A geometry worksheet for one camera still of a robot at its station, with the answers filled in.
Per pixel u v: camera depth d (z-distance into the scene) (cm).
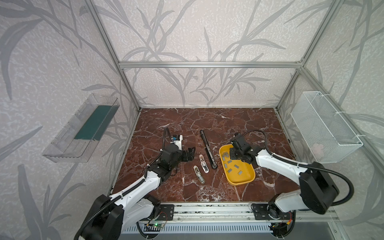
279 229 73
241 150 67
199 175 84
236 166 89
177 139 73
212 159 89
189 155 75
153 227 72
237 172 88
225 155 94
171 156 62
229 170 89
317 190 42
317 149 73
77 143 63
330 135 61
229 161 91
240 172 88
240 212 75
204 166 89
